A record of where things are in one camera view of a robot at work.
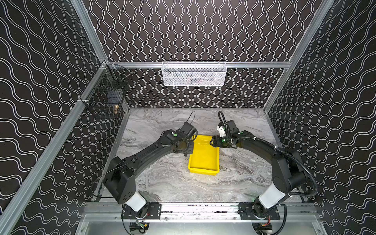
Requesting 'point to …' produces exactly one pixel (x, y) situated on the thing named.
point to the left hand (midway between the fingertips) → (193, 150)
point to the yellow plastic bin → (204, 158)
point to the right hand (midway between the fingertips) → (214, 142)
